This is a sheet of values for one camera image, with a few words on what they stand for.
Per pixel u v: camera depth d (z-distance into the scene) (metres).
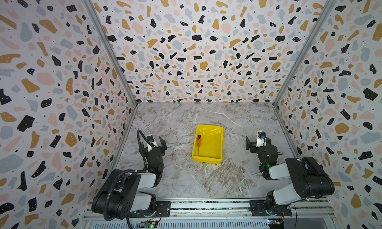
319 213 0.78
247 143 0.85
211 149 0.96
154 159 0.65
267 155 0.69
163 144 0.83
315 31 0.83
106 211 0.38
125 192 0.43
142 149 0.76
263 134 0.78
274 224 0.72
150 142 0.72
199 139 0.98
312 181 0.45
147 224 0.70
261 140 0.79
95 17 0.75
